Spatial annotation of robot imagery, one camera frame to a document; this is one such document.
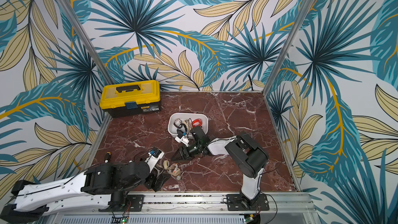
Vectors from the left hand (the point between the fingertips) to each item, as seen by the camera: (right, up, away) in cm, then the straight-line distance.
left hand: (160, 174), depth 67 cm
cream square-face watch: (+10, +19, +30) cm, 37 cm away
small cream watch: (-1, -1, +14) cm, 14 cm away
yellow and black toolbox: (-25, +34, +26) cm, 50 cm away
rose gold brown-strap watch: (+3, +19, +33) cm, 38 cm away
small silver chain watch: (+6, -8, +13) cm, 16 cm away
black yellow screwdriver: (-34, +2, +19) cm, 39 cm away
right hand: (+4, +2, +13) cm, 14 cm away
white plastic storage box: (0, +15, +30) cm, 33 cm away
